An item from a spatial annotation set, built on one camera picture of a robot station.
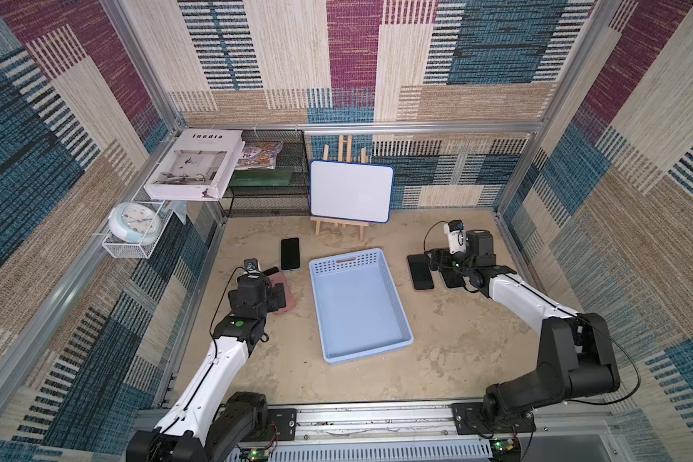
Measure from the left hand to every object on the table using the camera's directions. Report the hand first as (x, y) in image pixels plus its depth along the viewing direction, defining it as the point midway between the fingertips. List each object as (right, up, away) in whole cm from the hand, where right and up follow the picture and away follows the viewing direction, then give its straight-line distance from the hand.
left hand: (260, 287), depth 84 cm
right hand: (+53, +11, +8) cm, 54 cm away
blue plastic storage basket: (+28, -8, +13) cm, 32 cm away
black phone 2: (+50, +2, +18) cm, 53 cm away
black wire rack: (-1, +32, +32) cm, 45 cm away
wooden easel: (+21, +20, +26) cm, 39 cm away
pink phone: (+1, +1, +17) cm, 17 cm away
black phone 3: (-2, +3, +19) cm, 19 cm away
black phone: (+3, +8, +25) cm, 26 cm away
